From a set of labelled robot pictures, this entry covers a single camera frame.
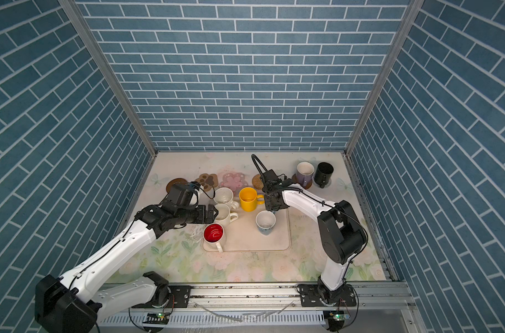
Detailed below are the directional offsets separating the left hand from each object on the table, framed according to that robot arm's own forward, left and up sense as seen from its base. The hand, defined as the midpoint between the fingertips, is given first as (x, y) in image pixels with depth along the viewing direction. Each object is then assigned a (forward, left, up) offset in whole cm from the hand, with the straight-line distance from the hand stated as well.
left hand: (214, 213), depth 79 cm
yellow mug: (+13, -13, -11) cm, 22 cm away
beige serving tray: (-9, +4, -15) cm, 18 cm away
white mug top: (+12, -2, -6) cm, 14 cm away
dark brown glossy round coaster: (+26, +27, -14) cm, 40 cm away
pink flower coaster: (+27, -5, -15) cm, 31 cm away
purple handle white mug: (+28, -41, -9) cm, 50 cm away
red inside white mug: (-3, +2, -12) cm, 13 cm away
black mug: (+25, -49, -5) cm, 55 cm away
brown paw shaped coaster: (+27, +10, -15) cm, 33 cm away
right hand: (+9, -25, -9) cm, 28 cm away
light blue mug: (+2, -21, -10) cm, 23 cm away
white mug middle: (+2, -3, -7) cm, 8 cm away
